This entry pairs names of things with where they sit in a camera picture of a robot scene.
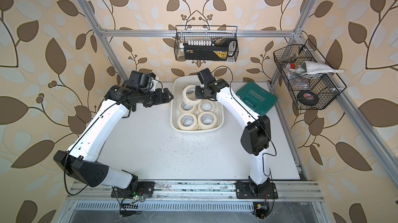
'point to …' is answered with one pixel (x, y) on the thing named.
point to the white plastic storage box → (177, 85)
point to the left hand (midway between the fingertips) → (167, 97)
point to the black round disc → (307, 98)
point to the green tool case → (259, 99)
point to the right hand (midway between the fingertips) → (199, 93)
